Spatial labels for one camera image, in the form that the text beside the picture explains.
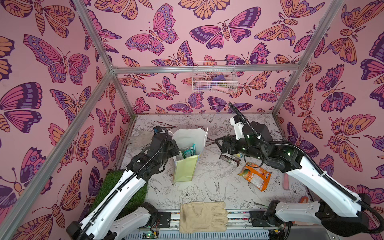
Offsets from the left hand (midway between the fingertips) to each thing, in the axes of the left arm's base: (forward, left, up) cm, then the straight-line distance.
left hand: (177, 142), depth 72 cm
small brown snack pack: (+5, -32, -27) cm, 42 cm away
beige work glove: (-27, -10, -26) cm, 39 cm away
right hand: (-3, -20, +8) cm, 22 cm away
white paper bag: (-9, -4, -10) cm, 14 cm away
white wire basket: (+45, -21, +7) cm, 50 cm away
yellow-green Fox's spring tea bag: (+5, -6, -18) cm, 20 cm away
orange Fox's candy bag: (-8, -45, -25) cm, 52 cm away
